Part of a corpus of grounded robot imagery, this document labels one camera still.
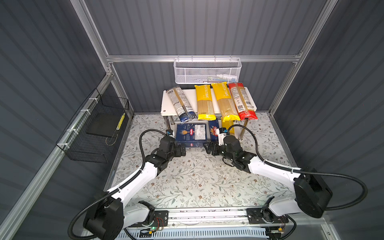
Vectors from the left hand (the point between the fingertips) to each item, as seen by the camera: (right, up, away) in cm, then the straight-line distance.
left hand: (178, 145), depth 85 cm
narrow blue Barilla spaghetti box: (+22, +12, +15) cm, 29 cm away
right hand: (+18, +1, -2) cm, 18 cm away
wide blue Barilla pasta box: (+8, +5, +6) cm, 11 cm away
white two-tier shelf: (-5, +20, -9) cm, 23 cm away
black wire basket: (-40, +8, -14) cm, 43 cm away
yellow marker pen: (-30, +13, -6) cm, 33 cm away
